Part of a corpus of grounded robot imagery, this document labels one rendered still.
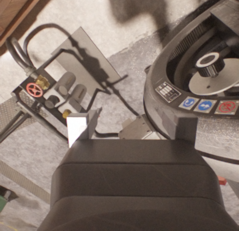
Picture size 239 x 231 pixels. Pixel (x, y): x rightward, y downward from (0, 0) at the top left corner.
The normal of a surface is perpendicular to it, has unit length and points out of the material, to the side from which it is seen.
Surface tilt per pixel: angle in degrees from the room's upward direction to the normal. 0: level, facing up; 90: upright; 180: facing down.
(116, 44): 0
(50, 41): 0
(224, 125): 77
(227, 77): 90
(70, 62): 0
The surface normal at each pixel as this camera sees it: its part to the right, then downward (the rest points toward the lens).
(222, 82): -0.60, -0.67
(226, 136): -0.80, -0.09
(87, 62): -0.14, 0.62
